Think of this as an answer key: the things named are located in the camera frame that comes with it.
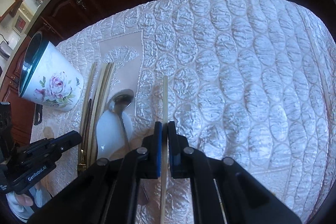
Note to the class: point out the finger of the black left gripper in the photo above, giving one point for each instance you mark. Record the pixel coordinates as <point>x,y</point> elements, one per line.
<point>66,141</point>

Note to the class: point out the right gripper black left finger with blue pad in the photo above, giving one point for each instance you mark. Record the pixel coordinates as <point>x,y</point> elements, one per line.
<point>120,205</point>

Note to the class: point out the white ceramic soup spoon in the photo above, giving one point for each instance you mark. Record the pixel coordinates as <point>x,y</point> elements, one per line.
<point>109,135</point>

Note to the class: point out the metal spoon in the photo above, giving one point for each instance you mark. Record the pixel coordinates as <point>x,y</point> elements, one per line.
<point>119,102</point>

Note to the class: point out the white floral utensil cup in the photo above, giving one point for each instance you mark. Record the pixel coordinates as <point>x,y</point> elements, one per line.
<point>47,77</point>

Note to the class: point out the gold handled utensil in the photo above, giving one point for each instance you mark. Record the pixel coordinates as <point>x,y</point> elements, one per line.
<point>81,166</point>

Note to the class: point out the quilted white tablecloth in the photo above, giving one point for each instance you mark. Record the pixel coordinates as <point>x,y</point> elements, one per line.
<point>243,82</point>

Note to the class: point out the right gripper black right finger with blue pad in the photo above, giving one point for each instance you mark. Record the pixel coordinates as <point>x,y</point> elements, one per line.
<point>206,177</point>

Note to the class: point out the left hand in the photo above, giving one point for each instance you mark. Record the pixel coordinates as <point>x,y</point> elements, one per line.
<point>24,206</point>

